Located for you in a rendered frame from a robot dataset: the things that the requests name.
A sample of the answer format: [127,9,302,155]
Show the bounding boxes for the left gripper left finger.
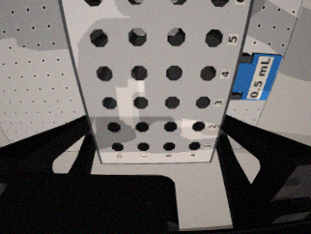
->
[0,115,96,174]

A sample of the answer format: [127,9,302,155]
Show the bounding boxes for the grey flat base plate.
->
[0,0,304,144]

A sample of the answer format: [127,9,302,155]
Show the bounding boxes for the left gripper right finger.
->
[216,114,311,228]

